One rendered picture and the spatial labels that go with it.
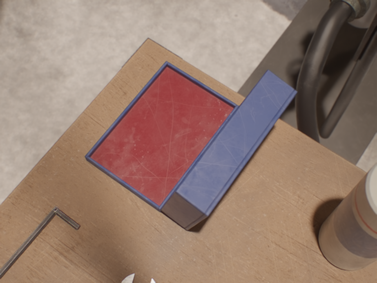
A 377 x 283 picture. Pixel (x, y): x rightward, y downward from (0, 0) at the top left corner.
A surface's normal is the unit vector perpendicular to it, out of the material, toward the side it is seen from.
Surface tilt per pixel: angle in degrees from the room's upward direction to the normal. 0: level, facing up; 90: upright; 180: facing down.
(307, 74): 46
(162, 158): 0
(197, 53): 0
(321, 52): 33
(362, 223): 90
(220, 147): 12
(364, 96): 0
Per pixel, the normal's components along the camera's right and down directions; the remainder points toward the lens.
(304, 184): 0.00, -0.40
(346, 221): -0.97, 0.23
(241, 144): 0.18, -0.28
